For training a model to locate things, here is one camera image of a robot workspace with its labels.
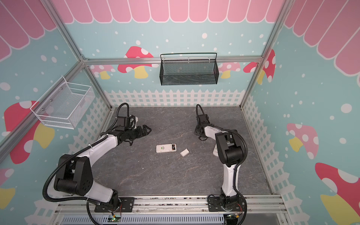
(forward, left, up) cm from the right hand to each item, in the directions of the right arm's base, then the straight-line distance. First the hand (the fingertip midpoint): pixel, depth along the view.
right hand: (199, 131), depth 104 cm
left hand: (-9, +36, +10) cm, 38 cm away
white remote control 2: (-17, -10, 0) cm, 20 cm away
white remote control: (-14, +24, +1) cm, 28 cm away
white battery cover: (-17, +11, -1) cm, 20 cm away
